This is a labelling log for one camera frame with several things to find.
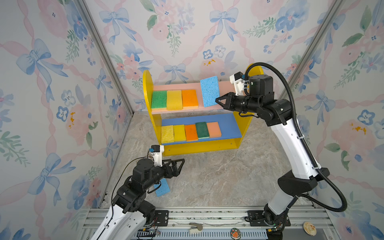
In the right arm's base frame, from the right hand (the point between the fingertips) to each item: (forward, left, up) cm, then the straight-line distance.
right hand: (216, 98), depth 63 cm
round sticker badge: (-43, -10, -45) cm, 63 cm away
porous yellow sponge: (+3, +26, -29) cm, 39 cm away
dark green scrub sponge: (+5, +5, -29) cm, 30 cm away
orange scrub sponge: (+4, +11, -29) cm, 32 cm away
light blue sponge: (-24, +26, -44) cm, 57 cm away
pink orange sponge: (+7, -2, -30) cm, 30 cm away
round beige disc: (-40, -46, -46) cm, 77 cm away
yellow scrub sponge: (+4, +18, -29) cm, 35 cm away
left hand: (-18, +16, -21) cm, 32 cm away
